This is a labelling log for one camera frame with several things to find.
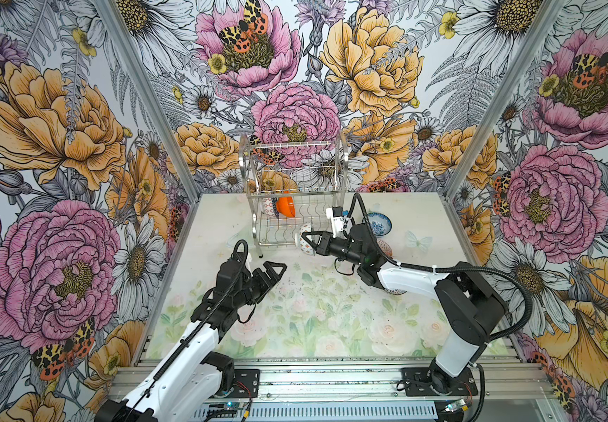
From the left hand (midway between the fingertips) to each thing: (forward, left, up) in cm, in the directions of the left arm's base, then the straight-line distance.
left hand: (280, 281), depth 81 cm
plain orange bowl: (+32, 0, -1) cm, 32 cm away
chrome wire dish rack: (+53, -1, -10) cm, 54 cm away
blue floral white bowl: (+31, -39, -11) cm, 51 cm away
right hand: (+9, -7, +8) cm, 14 cm away
